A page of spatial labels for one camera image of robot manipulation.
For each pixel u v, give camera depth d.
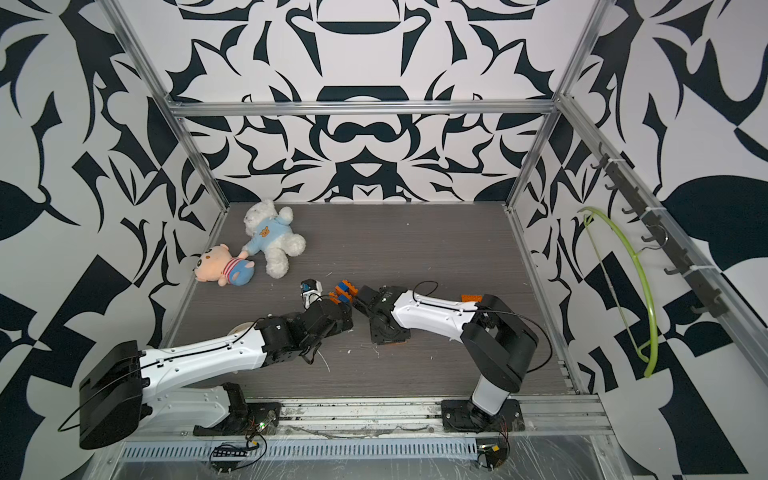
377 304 0.63
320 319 0.60
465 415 0.73
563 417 0.76
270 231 1.01
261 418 0.73
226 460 0.68
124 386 0.41
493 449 0.71
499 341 0.46
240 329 0.85
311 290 0.72
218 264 0.93
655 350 0.57
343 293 0.94
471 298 0.50
